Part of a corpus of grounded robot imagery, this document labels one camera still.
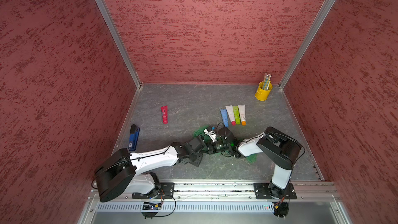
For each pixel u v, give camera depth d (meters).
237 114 1.03
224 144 0.75
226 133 0.73
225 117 1.00
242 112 1.03
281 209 0.72
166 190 0.74
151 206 0.71
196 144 0.65
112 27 0.87
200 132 0.94
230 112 1.04
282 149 0.49
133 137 0.89
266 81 1.05
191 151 0.64
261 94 1.07
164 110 1.03
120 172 0.41
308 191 0.76
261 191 0.74
